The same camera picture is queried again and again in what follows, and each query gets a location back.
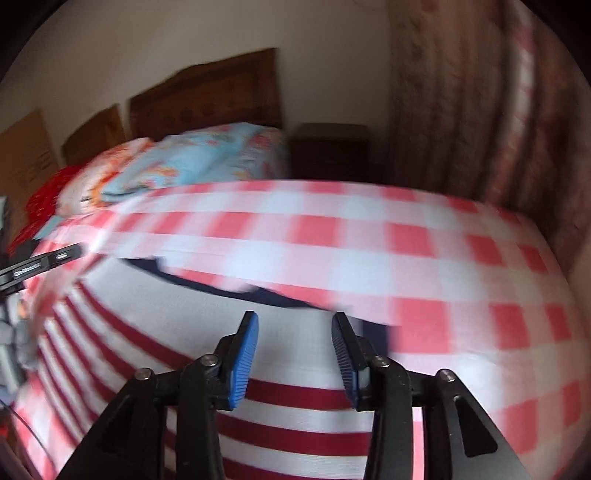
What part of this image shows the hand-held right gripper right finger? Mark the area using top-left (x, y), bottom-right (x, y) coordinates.
top-left (331, 311), bottom-right (532, 480)

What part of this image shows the cardboard box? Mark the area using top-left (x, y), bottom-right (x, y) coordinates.
top-left (0, 109), bottom-right (61, 241)

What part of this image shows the floral curtain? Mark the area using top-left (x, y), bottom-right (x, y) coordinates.
top-left (385, 0), bottom-right (573, 278)

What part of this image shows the large wooden headboard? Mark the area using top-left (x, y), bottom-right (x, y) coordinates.
top-left (128, 47), bottom-right (283, 139)

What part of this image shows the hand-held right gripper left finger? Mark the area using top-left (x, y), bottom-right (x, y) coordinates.
top-left (58, 311), bottom-right (259, 480)

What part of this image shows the blue floral pillow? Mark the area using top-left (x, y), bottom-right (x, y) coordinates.
top-left (99, 122), bottom-right (291, 201)

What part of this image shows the orange floral pillow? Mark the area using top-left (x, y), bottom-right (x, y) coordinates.
top-left (58, 137), bottom-right (155, 215)

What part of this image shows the small wooden headboard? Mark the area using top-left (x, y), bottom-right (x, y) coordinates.
top-left (61, 104), bottom-right (127, 167)

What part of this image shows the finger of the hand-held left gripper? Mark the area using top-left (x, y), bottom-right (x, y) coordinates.
top-left (0, 243), bottom-right (84, 296)

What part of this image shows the red and grey striped sweater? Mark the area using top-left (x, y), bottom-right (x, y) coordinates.
top-left (14, 256), bottom-right (426, 480)

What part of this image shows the red patterned blanket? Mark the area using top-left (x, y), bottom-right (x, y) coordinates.
top-left (7, 166), bottom-right (84, 250)

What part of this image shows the pink checkered blanket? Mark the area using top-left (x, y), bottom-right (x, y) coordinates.
top-left (9, 180), bottom-right (583, 480)

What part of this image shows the dark wooden nightstand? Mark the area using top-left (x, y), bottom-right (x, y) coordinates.
top-left (291, 122), bottom-right (384, 183)

